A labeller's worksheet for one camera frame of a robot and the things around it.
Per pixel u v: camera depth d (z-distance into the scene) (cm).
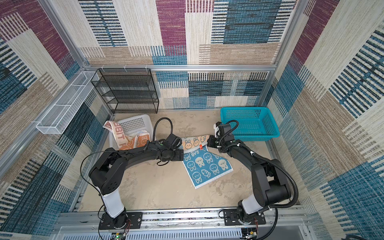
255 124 111
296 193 40
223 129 71
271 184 44
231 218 73
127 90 111
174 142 76
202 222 73
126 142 97
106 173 48
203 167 91
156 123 81
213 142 81
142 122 107
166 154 70
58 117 72
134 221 73
